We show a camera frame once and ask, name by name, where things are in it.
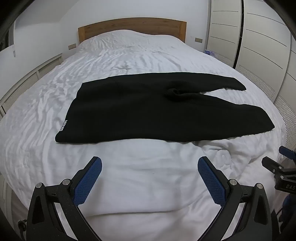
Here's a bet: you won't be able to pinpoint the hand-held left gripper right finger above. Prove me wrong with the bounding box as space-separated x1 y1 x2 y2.
197 156 272 241

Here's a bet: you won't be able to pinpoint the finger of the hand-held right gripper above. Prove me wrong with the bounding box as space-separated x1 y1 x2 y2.
262 157 289 175
279 146 296 161

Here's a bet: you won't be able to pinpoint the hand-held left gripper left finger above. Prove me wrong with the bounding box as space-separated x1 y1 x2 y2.
26 156 102 241

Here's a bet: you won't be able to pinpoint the black pants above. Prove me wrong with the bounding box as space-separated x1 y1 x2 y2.
55 72 275 144

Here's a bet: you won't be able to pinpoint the white wardrobe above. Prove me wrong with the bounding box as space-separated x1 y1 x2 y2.
206 0 296 151

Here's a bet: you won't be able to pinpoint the white bed duvet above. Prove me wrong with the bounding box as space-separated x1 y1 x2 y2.
0 30 288 241

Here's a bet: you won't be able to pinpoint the wooden headboard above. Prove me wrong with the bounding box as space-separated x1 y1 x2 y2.
78 18 187 45

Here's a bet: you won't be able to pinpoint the black cable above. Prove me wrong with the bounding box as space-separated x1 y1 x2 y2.
17 219 27 241

